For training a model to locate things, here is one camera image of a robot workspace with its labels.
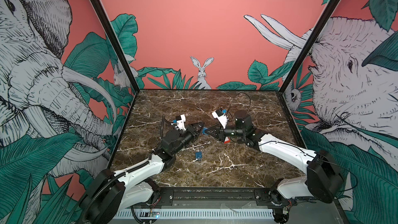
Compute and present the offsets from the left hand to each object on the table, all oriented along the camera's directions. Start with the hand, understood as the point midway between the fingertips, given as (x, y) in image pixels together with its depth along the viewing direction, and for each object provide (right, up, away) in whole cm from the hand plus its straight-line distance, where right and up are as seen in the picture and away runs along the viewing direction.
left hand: (206, 121), depth 72 cm
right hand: (0, -4, +1) cm, 5 cm away
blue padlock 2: (-4, -21, +16) cm, 27 cm away
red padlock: (+13, -14, +21) cm, 28 cm away
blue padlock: (-1, -5, +2) cm, 5 cm away
